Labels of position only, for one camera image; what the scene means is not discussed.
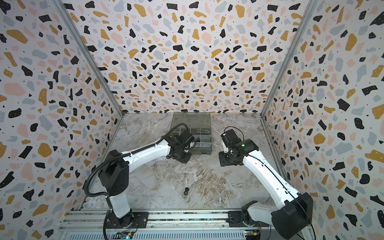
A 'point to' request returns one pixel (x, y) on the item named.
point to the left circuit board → (123, 235)
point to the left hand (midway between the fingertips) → (186, 156)
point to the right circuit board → (253, 234)
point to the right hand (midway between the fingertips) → (221, 158)
